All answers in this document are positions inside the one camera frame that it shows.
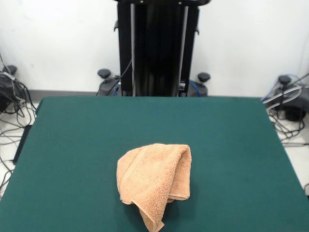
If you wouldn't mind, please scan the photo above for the orange terry towel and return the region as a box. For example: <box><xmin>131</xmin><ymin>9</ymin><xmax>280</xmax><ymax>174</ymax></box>
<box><xmin>116</xmin><ymin>143</ymin><xmax>193</xmax><ymax>232</ymax></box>

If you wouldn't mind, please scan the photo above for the black stand base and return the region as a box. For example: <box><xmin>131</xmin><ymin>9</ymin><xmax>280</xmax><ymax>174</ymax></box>
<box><xmin>275</xmin><ymin>74</ymin><xmax>309</xmax><ymax>122</ymax></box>
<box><xmin>0</xmin><ymin>65</ymin><xmax>18</xmax><ymax>113</ymax></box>

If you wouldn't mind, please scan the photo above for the dark green table cloth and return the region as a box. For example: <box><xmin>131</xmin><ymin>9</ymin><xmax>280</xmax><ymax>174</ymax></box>
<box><xmin>0</xmin><ymin>96</ymin><xmax>309</xmax><ymax>232</ymax></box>

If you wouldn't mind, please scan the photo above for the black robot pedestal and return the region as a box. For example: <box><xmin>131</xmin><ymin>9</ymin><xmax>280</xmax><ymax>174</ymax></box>
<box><xmin>112</xmin><ymin>0</ymin><xmax>211</xmax><ymax>97</ymax></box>

